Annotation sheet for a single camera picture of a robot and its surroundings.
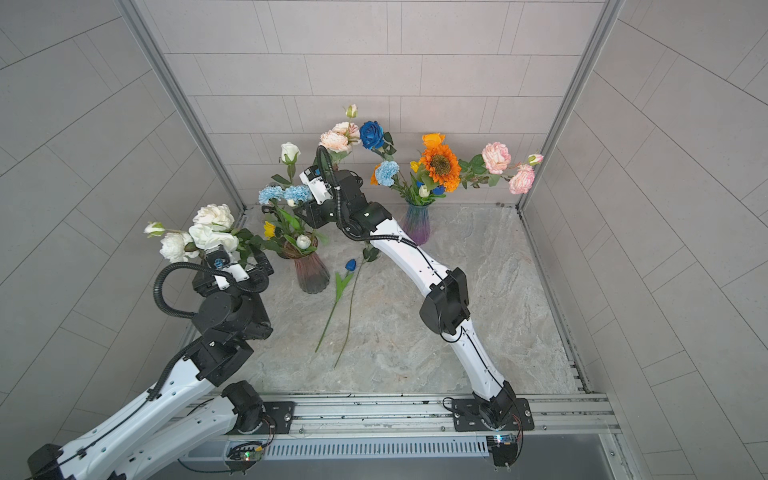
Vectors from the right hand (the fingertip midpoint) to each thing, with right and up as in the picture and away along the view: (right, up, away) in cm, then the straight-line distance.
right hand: (301, 209), depth 78 cm
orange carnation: (+19, +8, +2) cm, 21 cm away
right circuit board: (+50, -56, -9) cm, 76 cm away
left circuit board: (-9, -56, -12) cm, 58 cm away
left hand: (-9, -9, -14) cm, 19 cm away
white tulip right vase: (+33, +5, +4) cm, 33 cm away
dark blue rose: (+16, -14, +23) cm, 31 cm away
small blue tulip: (+10, -18, +20) cm, 28 cm away
